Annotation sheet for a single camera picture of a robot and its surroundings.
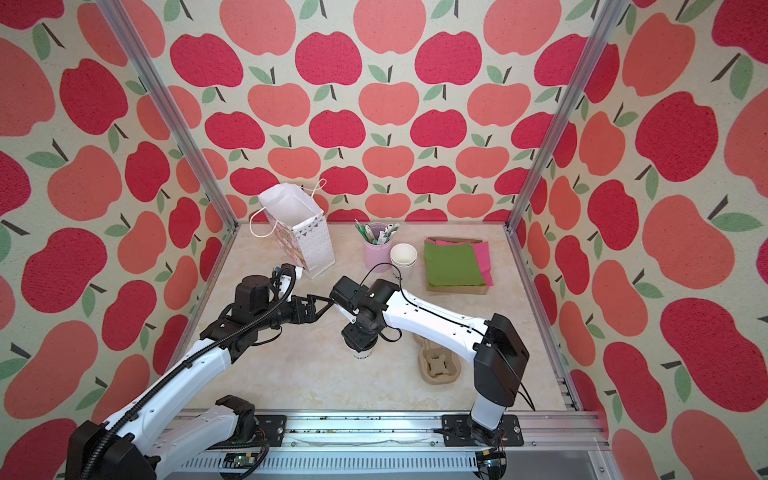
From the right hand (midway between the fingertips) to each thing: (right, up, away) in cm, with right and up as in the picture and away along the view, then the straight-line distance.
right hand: (366, 332), depth 79 cm
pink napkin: (+41, +20, +28) cm, 53 cm away
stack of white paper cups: (+11, +20, +20) cm, 31 cm away
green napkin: (+29, +17, +27) cm, 43 cm away
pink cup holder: (+1, +21, +20) cm, 29 cm away
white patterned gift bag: (-29, +36, +30) cm, 55 cm away
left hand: (-10, +8, -2) cm, 13 cm away
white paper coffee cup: (-1, -8, +5) cm, 10 cm away
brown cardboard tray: (+35, +9, +19) cm, 41 cm away
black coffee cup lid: (-1, +1, -10) cm, 10 cm away
